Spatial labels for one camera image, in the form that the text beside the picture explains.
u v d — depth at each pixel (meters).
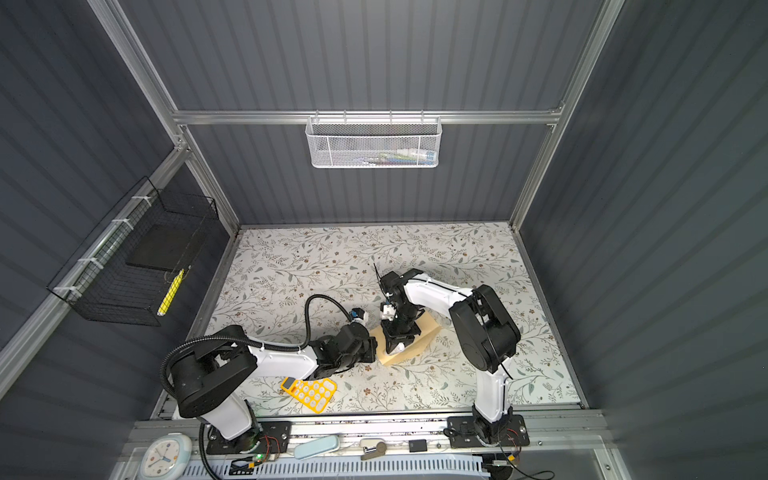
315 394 0.79
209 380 0.45
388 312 0.86
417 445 0.72
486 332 0.52
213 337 0.49
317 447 0.70
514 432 0.73
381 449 0.70
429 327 0.91
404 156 0.92
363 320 0.82
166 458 0.69
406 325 0.76
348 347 0.69
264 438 0.72
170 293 0.69
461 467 0.71
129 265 0.72
